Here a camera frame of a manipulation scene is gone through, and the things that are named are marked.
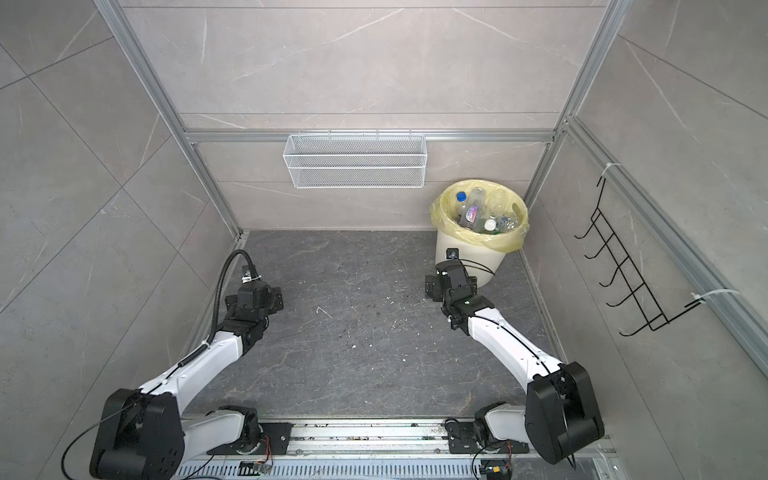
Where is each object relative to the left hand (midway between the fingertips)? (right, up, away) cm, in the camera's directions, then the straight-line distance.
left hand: (255, 286), depth 86 cm
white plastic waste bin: (+60, +8, -19) cm, 64 cm away
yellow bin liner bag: (+56, +20, -2) cm, 59 cm away
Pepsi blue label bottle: (+73, +18, -2) cm, 76 cm away
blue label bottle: (+63, +26, +10) cm, 69 cm away
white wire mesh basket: (+27, +42, +16) cm, 53 cm away
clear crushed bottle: (+75, +27, +9) cm, 81 cm away
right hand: (+57, +3, +1) cm, 57 cm away
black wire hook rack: (+95, +7, -18) cm, 97 cm away
